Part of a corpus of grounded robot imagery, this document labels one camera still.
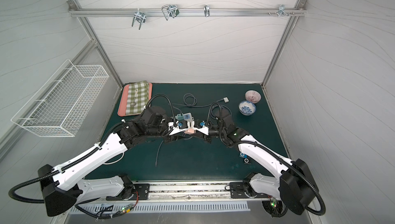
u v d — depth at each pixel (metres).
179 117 0.92
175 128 0.56
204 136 0.66
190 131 0.69
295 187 0.40
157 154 0.84
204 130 0.64
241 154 0.84
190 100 1.13
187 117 0.94
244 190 0.66
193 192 0.75
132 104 1.07
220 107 1.08
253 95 1.11
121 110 1.05
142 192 0.74
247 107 1.05
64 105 0.69
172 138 0.61
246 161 0.82
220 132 0.61
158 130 0.58
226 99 1.11
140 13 0.78
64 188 0.39
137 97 1.11
